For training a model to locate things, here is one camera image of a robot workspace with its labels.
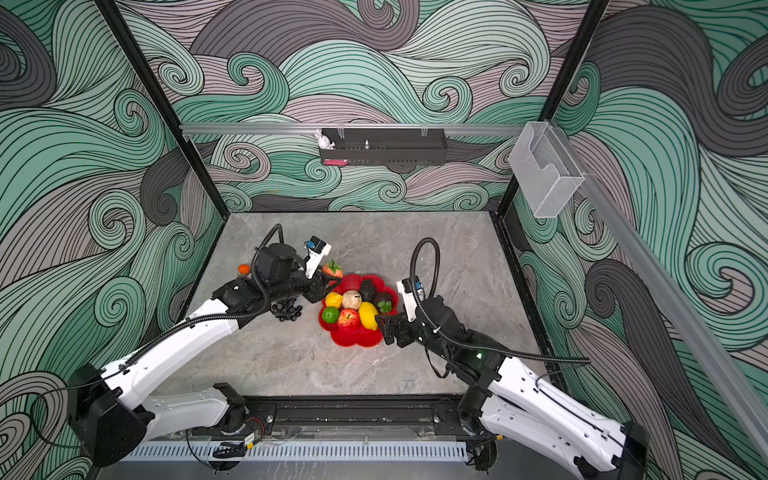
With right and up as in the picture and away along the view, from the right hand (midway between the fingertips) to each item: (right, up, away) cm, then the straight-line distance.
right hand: (387, 315), depth 71 cm
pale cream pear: (-10, 0, +17) cm, 20 cm away
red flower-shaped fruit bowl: (-13, -10, +14) cm, 21 cm away
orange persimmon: (-49, +8, +30) cm, 58 cm away
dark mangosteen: (0, -1, +17) cm, 17 cm away
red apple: (-11, -5, +15) cm, 19 cm away
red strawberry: (-13, +11, +2) cm, 18 cm away
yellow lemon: (-5, -4, +17) cm, 18 cm away
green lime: (-16, -3, +13) cm, 21 cm away
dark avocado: (-6, +2, +21) cm, 22 cm away
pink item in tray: (-15, +42, +18) cm, 48 cm away
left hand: (-14, +10, +4) cm, 18 cm away
